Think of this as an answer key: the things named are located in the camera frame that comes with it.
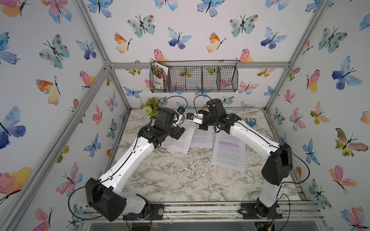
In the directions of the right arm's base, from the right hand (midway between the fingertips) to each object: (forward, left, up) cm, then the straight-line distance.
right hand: (194, 115), depth 81 cm
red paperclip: (-25, +1, -27) cm, 37 cm away
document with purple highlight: (-8, -23, -27) cm, 36 cm away
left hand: (-6, +10, +1) cm, 12 cm away
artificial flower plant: (+17, +31, -12) cm, 37 cm away
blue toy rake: (+17, -42, -26) cm, 52 cm away
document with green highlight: (+2, -6, -27) cm, 27 cm away
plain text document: (-6, +8, -23) cm, 25 cm away
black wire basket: (+32, +2, +4) cm, 32 cm away
